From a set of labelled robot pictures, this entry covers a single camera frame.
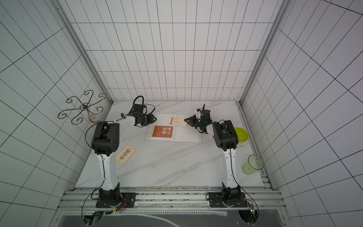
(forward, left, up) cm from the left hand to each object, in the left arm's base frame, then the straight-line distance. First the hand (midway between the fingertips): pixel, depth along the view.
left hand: (154, 121), depth 105 cm
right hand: (+3, -25, +2) cm, 25 cm away
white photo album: (-7, -20, -6) cm, 22 cm away
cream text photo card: (+1, -17, 0) cm, 17 cm away
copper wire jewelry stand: (-15, +26, +29) cm, 42 cm away
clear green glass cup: (-30, -67, -2) cm, 74 cm away
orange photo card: (-9, -8, 0) cm, 12 cm away
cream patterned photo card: (-26, +16, -1) cm, 30 cm away
